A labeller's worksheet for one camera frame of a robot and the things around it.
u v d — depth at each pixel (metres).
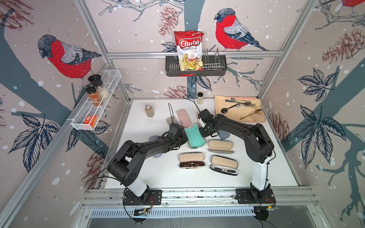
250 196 0.72
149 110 1.04
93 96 0.70
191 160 0.85
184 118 1.07
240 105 1.16
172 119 1.04
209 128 0.80
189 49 0.81
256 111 1.10
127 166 0.45
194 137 0.97
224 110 1.11
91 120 0.64
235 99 1.19
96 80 0.71
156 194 0.74
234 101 1.19
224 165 0.83
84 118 0.69
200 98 1.12
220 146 0.92
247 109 1.13
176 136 0.73
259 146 0.52
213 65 0.95
